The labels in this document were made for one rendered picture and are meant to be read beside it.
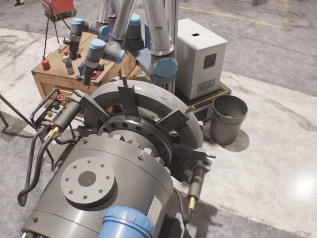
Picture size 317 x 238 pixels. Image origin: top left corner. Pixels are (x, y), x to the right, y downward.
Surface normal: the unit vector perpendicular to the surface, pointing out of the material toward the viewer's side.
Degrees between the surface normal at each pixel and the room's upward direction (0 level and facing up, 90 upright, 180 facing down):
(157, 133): 41
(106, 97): 90
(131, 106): 90
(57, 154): 0
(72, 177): 0
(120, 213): 13
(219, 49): 90
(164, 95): 24
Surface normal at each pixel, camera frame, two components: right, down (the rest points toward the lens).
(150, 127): 0.44, -0.54
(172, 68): 0.12, 0.75
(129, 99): -0.30, 0.67
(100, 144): -0.17, -0.74
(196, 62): 0.50, 0.61
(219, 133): -0.58, 0.61
